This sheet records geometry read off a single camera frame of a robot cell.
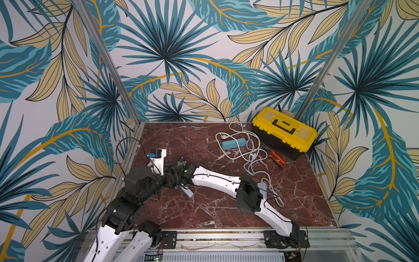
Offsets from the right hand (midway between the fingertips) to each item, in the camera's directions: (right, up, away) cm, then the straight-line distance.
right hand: (177, 181), depth 87 cm
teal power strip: (+32, +19, +17) cm, 40 cm away
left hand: (+5, +10, -22) cm, 24 cm away
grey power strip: (+6, -5, -2) cm, 8 cm away
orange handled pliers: (+58, +11, +14) cm, 61 cm away
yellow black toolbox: (+60, +26, +6) cm, 65 cm away
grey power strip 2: (+45, -4, -1) cm, 45 cm away
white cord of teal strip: (+38, +13, +14) cm, 43 cm away
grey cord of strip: (+53, -10, -7) cm, 54 cm away
